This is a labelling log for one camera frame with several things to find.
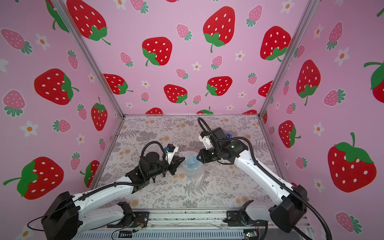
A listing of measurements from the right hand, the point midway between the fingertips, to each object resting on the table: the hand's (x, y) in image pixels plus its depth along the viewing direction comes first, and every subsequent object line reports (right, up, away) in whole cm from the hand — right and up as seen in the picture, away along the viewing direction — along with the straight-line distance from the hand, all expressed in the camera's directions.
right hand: (196, 159), depth 73 cm
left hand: (-6, 0, +3) cm, 7 cm away
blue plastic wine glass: (-3, -4, +7) cm, 9 cm away
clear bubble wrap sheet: (-8, -5, +3) cm, 10 cm away
